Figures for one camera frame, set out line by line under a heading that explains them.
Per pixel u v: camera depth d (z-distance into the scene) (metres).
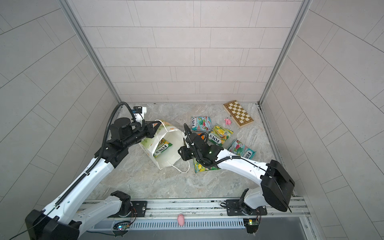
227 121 1.05
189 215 0.71
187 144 0.68
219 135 0.96
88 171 0.44
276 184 0.40
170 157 0.83
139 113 0.60
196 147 0.58
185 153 0.67
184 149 0.67
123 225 0.64
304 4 0.71
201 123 1.02
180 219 0.68
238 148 0.89
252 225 0.68
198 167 0.82
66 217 0.38
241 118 1.05
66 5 0.71
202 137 0.65
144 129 0.57
